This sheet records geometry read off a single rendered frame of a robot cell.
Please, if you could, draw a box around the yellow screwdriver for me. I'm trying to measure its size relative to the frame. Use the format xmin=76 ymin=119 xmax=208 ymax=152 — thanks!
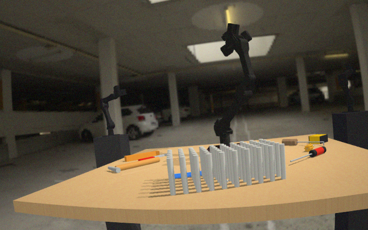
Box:
xmin=304 ymin=144 xmax=314 ymax=152

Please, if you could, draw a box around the orange rectangular bar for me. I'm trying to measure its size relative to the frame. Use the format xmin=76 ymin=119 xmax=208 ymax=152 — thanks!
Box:
xmin=125 ymin=151 xmax=160 ymax=162

